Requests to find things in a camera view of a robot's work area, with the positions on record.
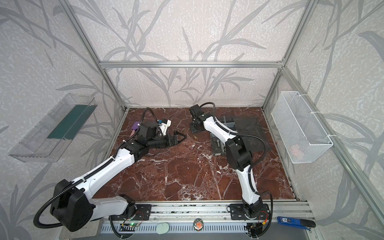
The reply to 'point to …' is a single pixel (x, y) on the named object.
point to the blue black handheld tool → (296, 222)
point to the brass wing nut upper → (195, 138)
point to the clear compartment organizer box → (248, 127)
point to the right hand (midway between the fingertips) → (196, 123)
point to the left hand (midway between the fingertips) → (183, 135)
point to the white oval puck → (162, 228)
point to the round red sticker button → (198, 224)
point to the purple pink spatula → (134, 126)
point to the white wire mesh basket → (305, 139)
